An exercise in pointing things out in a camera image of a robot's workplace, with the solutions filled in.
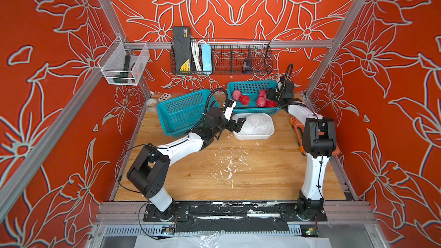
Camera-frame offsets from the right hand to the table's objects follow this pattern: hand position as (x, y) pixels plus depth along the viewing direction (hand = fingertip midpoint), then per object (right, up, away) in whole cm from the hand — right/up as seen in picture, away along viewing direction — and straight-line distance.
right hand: (267, 90), depth 102 cm
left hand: (-20, -14, -20) cm, 31 cm away
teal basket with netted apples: (-56, -16, +7) cm, 58 cm away
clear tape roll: (-76, -9, +11) cm, 77 cm away
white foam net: (-9, -20, -12) cm, 25 cm away
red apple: (0, -1, +11) cm, 11 cm away
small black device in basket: (-14, +12, -12) cm, 22 cm away
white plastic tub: (-19, -27, -8) cm, 34 cm away
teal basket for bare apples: (-7, +3, +16) cm, 17 cm away
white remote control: (-67, -4, +12) cm, 68 cm away
